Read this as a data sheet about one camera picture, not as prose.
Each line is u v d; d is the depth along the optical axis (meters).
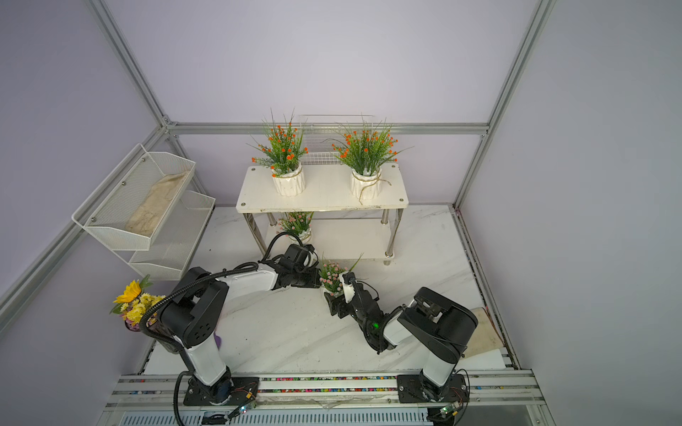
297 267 0.78
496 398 0.74
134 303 0.66
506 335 0.88
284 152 0.65
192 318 0.48
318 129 0.91
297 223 0.86
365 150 0.72
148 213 0.77
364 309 0.66
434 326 0.47
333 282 0.80
